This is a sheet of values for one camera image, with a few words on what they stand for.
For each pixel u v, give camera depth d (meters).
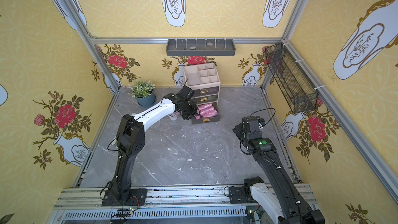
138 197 0.73
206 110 1.02
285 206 0.46
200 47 0.93
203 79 0.93
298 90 0.83
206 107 1.04
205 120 0.97
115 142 0.57
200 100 0.98
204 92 0.92
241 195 0.73
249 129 0.59
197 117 0.92
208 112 1.02
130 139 0.55
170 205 0.73
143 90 0.98
